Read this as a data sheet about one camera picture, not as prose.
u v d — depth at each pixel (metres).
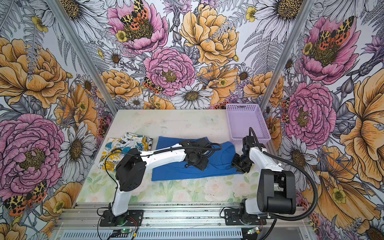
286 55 0.89
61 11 0.73
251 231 0.72
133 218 0.73
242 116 1.18
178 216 0.76
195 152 0.66
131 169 0.54
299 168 0.45
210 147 0.73
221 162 0.94
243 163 0.74
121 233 0.73
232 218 0.73
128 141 0.99
